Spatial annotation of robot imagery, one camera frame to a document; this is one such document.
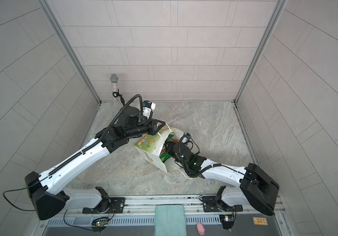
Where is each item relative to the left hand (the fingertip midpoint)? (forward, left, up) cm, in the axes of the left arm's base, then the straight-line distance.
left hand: (168, 123), depth 67 cm
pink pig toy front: (-37, -15, -28) cm, 49 cm away
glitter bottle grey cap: (+32, +33, +1) cm, 46 cm away
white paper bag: (-8, +8, -11) cm, 16 cm away
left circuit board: (-36, +29, -27) cm, 53 cm away
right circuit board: (-34, -29, -30) cm, 54 cm away
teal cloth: (-34, -2, -28) cm, 45 cm away
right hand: (-2, +3, -18) cm, 18 cm away
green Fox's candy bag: (-7, +2, -21) cm, 23 cm away
